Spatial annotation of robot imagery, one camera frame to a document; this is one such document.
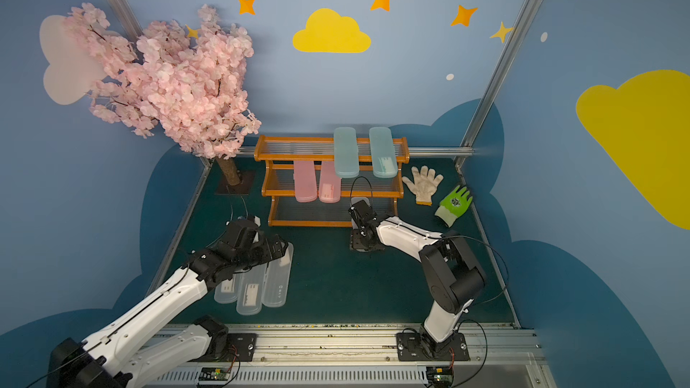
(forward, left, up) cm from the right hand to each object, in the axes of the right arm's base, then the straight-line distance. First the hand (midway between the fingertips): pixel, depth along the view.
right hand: (366, 239), depth 94 cm
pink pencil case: (+13, +22, +16) cm, 30 cm away
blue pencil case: (+15, +8, +27) cm, 32 cm away
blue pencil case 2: (+17, -4, +27) cm, 32 cm away
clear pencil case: (-21, +36, 0) cm, 42 cm away
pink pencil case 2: (+12, +13, +16) cm, 24 cm away
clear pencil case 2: (-15, +29, -2) cm, 33 cm away
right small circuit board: (-38, -22, -6) cm, 44 cm away
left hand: (-9, +28, +11) cm, 31 cm away
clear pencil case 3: (+8, +4, +12) cm, 15 cm away
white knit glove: (+30, -25, -4) cm, 40 cm away
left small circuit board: (-42, +40, -3) cm, 58 cm away
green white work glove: (+18, -34, -2) cm, 39 cm away
